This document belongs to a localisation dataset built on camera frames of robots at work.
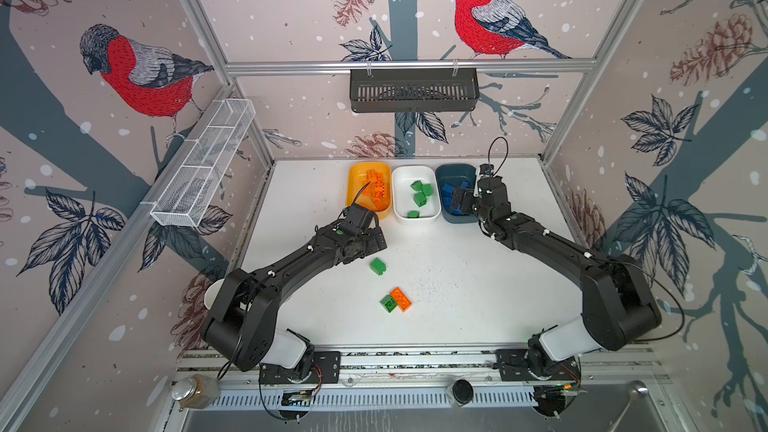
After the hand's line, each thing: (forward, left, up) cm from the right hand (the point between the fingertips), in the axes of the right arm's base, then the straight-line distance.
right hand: (464, 193), depth 90 cm
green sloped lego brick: (+1, +16, -13) cm, 20 cm away
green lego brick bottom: (-29, +23, -14) cm, 39 cm away
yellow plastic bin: (+13, +32, -11) cm, 37 cm away
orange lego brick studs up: (+8, +28, -12) cm, 31 cm away
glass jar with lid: (-53, +63, -5) cm, 82 cm away
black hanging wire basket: (+38, +19, +13) cm, 44 cm away
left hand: (-15, +27, -7) cm, 32 cm away
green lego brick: (+14, +15, -13) cm, 24 cm away
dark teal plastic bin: (+18, +3, -13) cm, 22 cm away
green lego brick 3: (-19, +26, -13) cm, 35 cm away
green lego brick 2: (+12, +11, -12) cm, 20 cm away
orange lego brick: (+16, +32, -10) cm, 37 cm away
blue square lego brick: (+11, +3, -12) cm, 16 cm away
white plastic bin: (+10, +15, -13) cm, 22 cm away
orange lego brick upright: (-28, +19, -16) cm, 37 cm away
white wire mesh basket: (-4, +73, +17) cm, 75 cm away
